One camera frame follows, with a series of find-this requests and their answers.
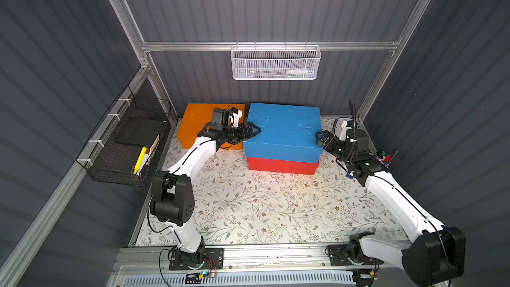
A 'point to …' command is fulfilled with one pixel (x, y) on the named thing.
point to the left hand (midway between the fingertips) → (256, 133)
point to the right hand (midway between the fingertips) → (327, 137)
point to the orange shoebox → (196, 117)
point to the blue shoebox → (288, 133)
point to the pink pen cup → (383, 162)
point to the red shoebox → (282, 166)
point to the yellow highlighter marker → (140, 161)
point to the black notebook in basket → (141, 131)
